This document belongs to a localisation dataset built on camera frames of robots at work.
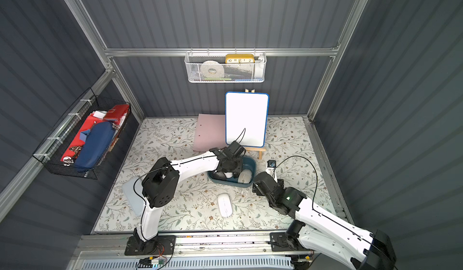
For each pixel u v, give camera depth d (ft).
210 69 2.77
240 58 2.85
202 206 2.77
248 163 3.01
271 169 2.28
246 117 2.84
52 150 2.02
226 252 2.39
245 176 2.92
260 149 3.15
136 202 2.71
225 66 2.90
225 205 2.69
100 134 2.36
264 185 1.87
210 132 3.68
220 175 3.01
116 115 2.53
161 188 1.80
